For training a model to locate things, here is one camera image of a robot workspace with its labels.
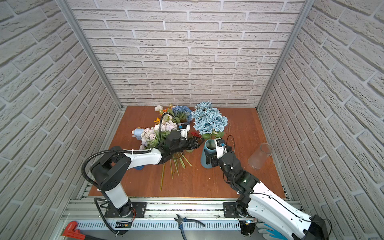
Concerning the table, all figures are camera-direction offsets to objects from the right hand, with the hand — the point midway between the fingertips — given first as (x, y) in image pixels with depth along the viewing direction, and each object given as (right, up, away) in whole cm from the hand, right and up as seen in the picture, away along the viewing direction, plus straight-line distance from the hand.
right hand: (213, 146), depth 76 cm
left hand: (-6, +3, +8) cm, 10 cm away
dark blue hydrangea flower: (-19, +19, +31) cm, 41 cm away
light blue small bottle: (-48, +6, +18) cm, 51 cm away
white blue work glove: (+22, -37, -9) cm, 44 cm away
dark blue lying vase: (-44, -16, +13) cm, 48 cm away
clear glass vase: (+28, -9, +11) cm, 32 cm away
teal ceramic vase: (-2, 0, +4) cm, 5 cm away
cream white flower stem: (-39, +24, +41) cm, 61 cm away
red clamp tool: (-68, -38, -9) cm, 78 cm away
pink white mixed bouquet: (-35, +3, +11) cm, 37 cm away
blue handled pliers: (-17, -35, -6) cm, 39 cm away
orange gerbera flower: (-37, +14, +31) cm, 51 cm away
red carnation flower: (-9, +5, +19) cm, 22 cm away
